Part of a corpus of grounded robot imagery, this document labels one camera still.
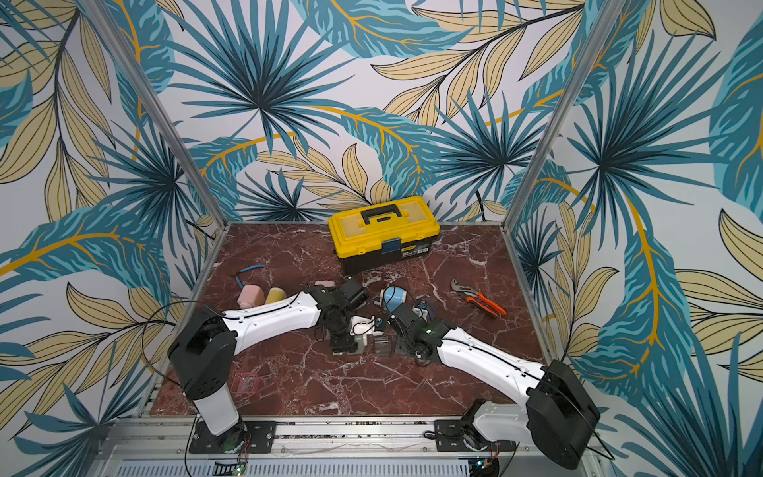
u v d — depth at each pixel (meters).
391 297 0.93
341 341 0.75
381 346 0.88
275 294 0.91
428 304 0.97
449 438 0.73
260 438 0.73
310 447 0.73
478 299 0.98
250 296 0.92
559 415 0.40
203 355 0.45
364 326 0.76
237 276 1.03
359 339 0.81
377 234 0.95
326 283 1.03
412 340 0.60
